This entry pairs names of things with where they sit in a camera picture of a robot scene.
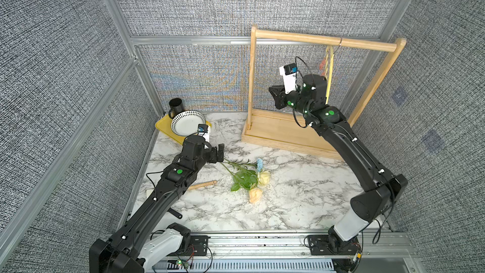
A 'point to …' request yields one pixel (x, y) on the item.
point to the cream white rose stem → (249, 178)
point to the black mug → (176, 107)
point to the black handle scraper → (175, 213)
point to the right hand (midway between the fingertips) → (273, 81)
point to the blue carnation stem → (259, 163)
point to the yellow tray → (164, 124)
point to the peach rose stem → (255, 194)
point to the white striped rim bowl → (186, 122)
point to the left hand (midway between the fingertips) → (216, 142)
